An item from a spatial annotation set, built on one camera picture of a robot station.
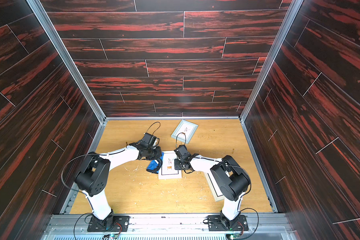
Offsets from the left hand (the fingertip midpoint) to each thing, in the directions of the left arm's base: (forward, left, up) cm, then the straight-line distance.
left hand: (163, 154), depth 95 cm
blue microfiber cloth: (-8, +5, +2) cm, 10 cm away
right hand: (-4, -11, -4) cm, 12 cm away
